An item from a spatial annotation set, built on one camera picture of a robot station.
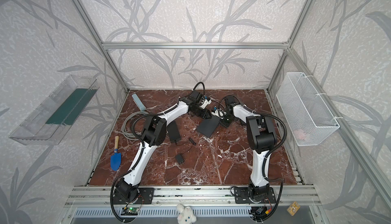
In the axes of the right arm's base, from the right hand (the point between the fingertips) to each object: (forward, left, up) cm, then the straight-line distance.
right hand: (224, 118), depth 102 cm
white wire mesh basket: (-23, -30, +34) cm, 51 cm away
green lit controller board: (-51, +49, -2) cm, 71 cm away
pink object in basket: (-22, -33, +20) cm, 44 cm away
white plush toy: (-53, +21, +4) cm, 57 cm away
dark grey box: (-6, +11, -2) cm, 13 cm away
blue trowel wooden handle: (-27, +64, 0) cm, 69 cm away
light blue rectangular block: (+14, +63, +4) cm, 65 cm away
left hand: (+3, +9, +3) cm, 10 cm away
